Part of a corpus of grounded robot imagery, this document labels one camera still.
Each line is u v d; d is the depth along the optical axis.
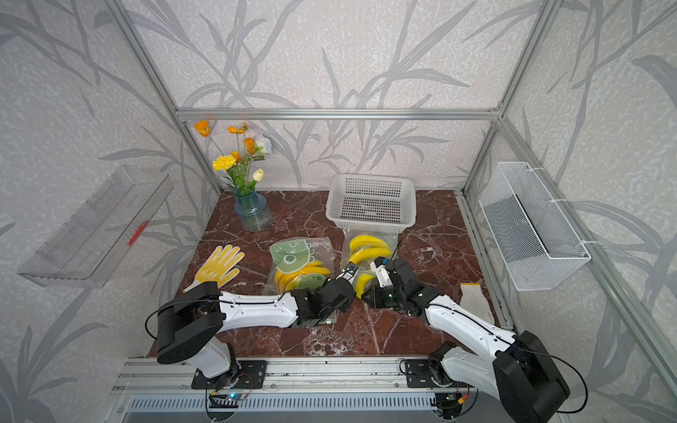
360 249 1.01
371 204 1.16
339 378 0.74
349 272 0.73
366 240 0.96
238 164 0.90
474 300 0.87
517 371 0.40
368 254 0.93
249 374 0.73
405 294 0.64
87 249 0.65
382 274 0.77
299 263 0.91
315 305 0.63
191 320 0.47
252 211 0.99
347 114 0.97
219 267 0.96
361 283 0.82
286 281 0.90
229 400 0.72
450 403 0.76
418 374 0.73
